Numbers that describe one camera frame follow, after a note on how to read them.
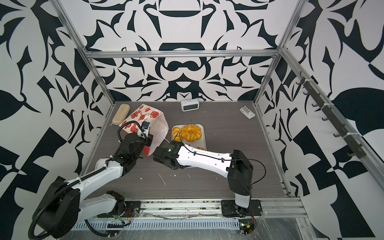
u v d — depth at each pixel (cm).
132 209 74
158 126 97
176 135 94
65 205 40
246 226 71
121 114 108
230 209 74
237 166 49
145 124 71
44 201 42
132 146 64
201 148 51
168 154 52
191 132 98
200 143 97
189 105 110
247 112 113
